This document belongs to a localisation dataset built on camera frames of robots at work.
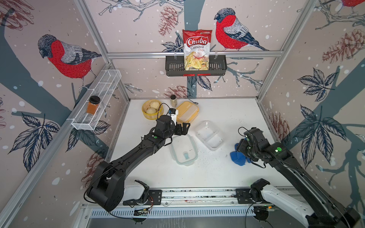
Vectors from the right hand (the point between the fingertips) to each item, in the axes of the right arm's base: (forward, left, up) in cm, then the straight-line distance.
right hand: (238, 146), depth 76 cm
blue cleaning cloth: (-3, -1, -8) cm, 8 cm away
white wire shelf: (+7, +79, +17) cm, 81 cm away
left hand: (+13, +30, +5) cm, 33 cm away
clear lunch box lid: (+4, +31, -15) cm, 34 cm away
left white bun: (+33, +58, -9) cm, 67 cm away
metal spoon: (+46, +23, -14) cm, 53 cm away
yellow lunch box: (+29, +30, -6) cm, 42 cm away
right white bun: (+38, +56, -9) cm, 68 cm away
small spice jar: (+41, +41, -7) cm, 59 cm away
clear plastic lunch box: (+16, +14, -14) cm, 25 cm away
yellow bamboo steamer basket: (+30, +50, -8) cm, 59 cm away
